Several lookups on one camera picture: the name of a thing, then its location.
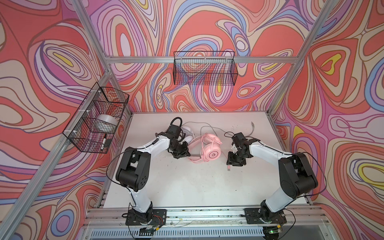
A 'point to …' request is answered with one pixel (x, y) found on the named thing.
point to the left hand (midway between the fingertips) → (192, 153)
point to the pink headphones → (208, 146)
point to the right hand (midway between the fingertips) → (231, 166)
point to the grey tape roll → (105, 123)
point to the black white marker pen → (104, 141)
